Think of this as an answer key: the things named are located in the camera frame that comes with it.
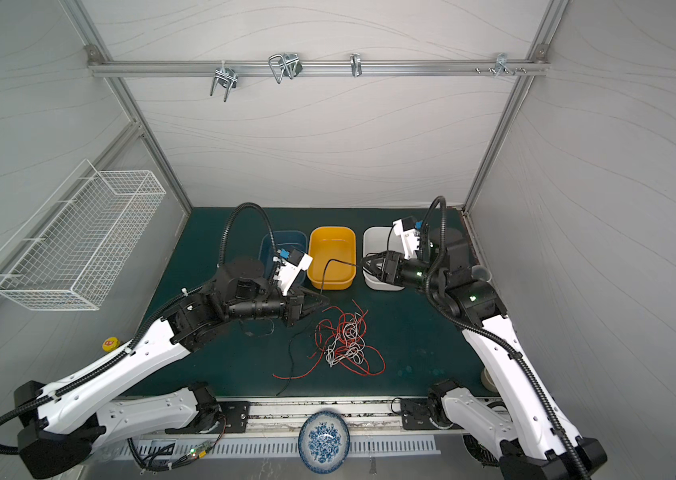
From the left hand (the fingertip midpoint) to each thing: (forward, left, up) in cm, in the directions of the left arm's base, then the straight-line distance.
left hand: (330, 298), depth 62 cm
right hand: (+9, -9, +3) cm, 13 cm away
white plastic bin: (+37, -13, -26) cm, 47 cm away
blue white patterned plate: (-22, +1, -30) cm, 37 cm away
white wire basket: (+9, +61, +2) cm, 62 cm away
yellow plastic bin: (+31, +2, -26) cm, 41 cm away
